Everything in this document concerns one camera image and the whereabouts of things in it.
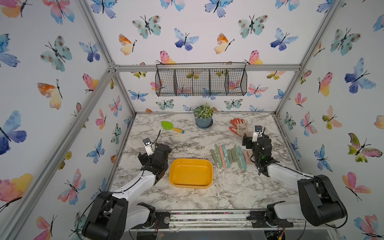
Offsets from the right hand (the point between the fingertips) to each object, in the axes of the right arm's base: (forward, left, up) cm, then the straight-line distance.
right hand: (255, 132), depth 87 cm
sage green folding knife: (-7, +12, -17) cm, 22 cm away
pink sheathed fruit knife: (-8, +17, -17) cm, 25 cm away
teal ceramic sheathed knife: (-9, +14, -17) cm, 24 cm away
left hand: (-11, +59, -4) cm, 60 cm away
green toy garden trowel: (+17, +56, -19) cm, 62 cm away
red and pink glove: (+17, +3, -16) cm, 23 cm away
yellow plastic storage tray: (-19, +36, -18) cm, 45 cm away
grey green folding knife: (-7, +22, -17) cm, 29 cm away
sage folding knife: (-5, +10, -18) cm, 21 cm away
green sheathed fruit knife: (-8, +20, -17) cm, 27 cm away
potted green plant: (+15, +30, -2) cm, 34 cm away
